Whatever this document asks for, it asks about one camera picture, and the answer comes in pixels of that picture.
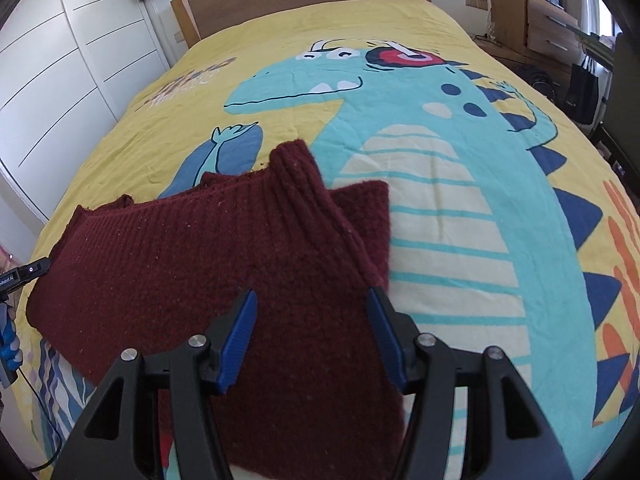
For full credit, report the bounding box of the black bag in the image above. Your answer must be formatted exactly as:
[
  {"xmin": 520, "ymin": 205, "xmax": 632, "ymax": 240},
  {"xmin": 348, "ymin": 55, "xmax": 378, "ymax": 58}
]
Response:
[{"xmin": 567, "ymin": 55, "xmax": 601, "ymax": 125}]

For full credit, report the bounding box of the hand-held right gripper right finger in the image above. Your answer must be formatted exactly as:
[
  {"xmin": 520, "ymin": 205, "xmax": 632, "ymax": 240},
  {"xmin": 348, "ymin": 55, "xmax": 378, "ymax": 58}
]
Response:
[{"xmin": 366, "ymin": 286, "xmax": 573, "ymax": 480}]

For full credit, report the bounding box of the black cable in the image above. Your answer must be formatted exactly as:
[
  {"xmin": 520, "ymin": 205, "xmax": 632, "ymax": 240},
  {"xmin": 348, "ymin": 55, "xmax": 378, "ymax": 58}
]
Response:
[{"xmin": 17, "ymin": 367, "xmax": 67, "ymax": 472}]

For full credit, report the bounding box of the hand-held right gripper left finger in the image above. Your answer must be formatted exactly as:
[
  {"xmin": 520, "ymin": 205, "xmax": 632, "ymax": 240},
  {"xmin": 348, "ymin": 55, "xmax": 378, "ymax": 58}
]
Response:
[{"xmin": 50, "ymin": 287, "xmax": 260, "ymax": 480}]

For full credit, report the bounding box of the white wardrobe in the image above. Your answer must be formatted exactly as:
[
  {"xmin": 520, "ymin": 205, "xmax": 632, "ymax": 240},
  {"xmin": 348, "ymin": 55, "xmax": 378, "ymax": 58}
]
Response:
[{"xmin": 0, "ymin": 0, "xmax": 171, "ymax": 221}]

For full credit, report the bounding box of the person's left hand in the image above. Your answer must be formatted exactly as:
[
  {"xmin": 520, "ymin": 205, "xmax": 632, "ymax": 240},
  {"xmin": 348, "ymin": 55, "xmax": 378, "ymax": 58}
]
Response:
[{"xmin": 0, "ymin": 304, "xmax": 23, "ymax": 367}]

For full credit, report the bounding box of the grey office chair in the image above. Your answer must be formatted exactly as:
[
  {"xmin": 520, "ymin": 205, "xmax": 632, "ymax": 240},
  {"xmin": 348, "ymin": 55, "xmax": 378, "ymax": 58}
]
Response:
[{"xmin": 590, "ymin": 35, "xmax": 640, "ymax": 181}]

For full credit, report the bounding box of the yellow dinosaur print duvet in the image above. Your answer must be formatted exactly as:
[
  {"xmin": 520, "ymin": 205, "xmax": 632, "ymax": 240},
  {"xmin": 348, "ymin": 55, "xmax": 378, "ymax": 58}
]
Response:
[{"xmin": 12, "ymin": 0, "xmax": 640, "ymax": 480}]

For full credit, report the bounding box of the dark red knitted sweater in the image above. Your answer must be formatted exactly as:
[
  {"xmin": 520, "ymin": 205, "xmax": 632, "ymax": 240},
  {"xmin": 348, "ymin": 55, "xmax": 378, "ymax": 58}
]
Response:
[{"xmin": 27, "ymin": 139, "xmax": 408, "ymax": 476}]

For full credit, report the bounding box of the wooden drawer cabinet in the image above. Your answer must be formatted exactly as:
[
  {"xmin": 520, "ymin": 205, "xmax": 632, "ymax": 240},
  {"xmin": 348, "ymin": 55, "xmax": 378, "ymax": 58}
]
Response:
[{"xmin": 490, "ymin": 0, "xmax": 581, "ymax": 58}]

